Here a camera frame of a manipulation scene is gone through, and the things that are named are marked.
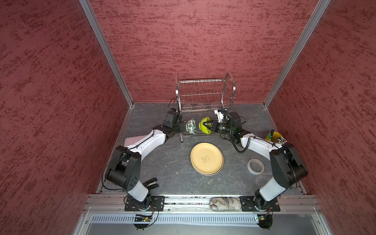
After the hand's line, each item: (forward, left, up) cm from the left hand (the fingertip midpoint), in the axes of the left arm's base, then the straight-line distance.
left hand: (182, 127), depth 91 cm
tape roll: (-24, -44, -12) cm, 51 cm away
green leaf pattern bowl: (0, -6, +2) cm, 6 cm away
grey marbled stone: (-41, -24, -8) cm, 48 cm away
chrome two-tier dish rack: (+14, -13, +16) cm, 25 cm away
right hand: (-3, -12, +6) cm, 14 cm away
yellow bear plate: (-17, -16, -9) cm, 25 cm away
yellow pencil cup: (-5, -59, -1) cm, 59 cm away
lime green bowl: (-5, -14, +5) cm, 16 cm away
